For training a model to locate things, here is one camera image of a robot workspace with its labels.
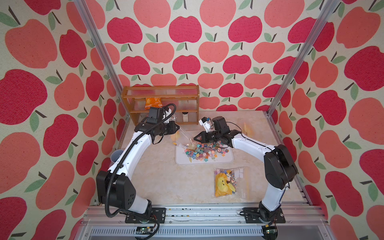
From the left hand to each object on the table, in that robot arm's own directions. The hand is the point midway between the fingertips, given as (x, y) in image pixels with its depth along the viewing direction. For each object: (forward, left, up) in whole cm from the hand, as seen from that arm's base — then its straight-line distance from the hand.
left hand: (178, 128), depth 81 cm
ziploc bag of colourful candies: (+17, -49, -21) cm, 56 cm away
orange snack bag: (+27, +19, -4) cm, 33 cm away
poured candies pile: (-2, -17, -21) cm, 27 cm away
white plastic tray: (-7, -1, -21) cm, 22 cm away
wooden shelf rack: (+33, +32, -8) cm, 47 cm away
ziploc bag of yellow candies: (-21, -29, -21) cm, 42 cm away
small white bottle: (+24, -3, -15) cm, 28 cm away
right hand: (-2, -9, -9) cm, 13 cm away
